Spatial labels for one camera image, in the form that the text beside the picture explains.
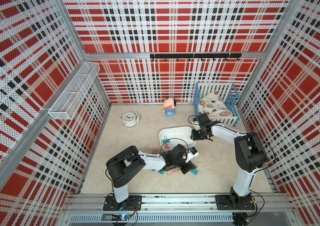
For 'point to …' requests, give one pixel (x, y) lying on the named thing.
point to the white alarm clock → (131, 118)
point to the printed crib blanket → (212, 104)
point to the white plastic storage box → (177, 135)
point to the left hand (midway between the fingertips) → (195, 166)
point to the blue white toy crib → (229, 95)
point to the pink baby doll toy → (169, 104)
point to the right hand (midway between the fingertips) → (195, 136)
